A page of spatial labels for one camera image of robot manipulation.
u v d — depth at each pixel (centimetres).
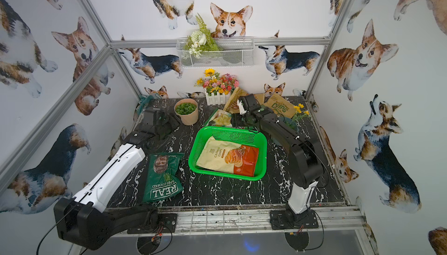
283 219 72
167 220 74
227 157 90
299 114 93
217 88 107
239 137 103
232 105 117
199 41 78
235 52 93
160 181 84
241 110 80
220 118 107
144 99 121
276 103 117
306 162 48
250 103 70
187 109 101
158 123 61
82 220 38
